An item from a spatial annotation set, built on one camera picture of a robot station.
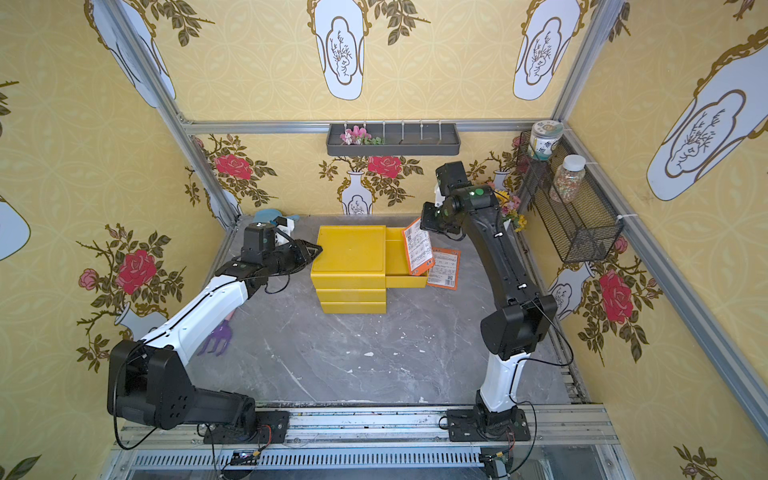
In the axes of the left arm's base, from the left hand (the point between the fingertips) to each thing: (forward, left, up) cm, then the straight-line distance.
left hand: (311, 250), depth 85 cm
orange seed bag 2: (+4, -42, -19) cm, 46 cm away
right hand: (+3, -36, +8) cm, 37 cm away
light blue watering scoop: (+34, +25, -19) cm, 47 cm away
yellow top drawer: (-2, -25, -8) cm, 26 cm away
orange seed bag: (-2, -31, +3) cm, 31 cm away
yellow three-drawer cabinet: (-8, -11, +1) cm, 14 cm away
